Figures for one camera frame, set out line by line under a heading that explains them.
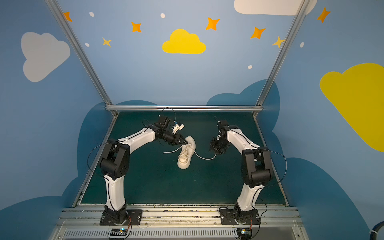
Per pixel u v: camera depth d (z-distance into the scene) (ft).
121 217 2.17
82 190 2.85
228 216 2.45
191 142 3.31
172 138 2.76
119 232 2.40
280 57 2.86
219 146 2.63
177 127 2.90
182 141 2.89
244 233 2.40
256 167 1.61
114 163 1.73
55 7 2.26
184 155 2.85
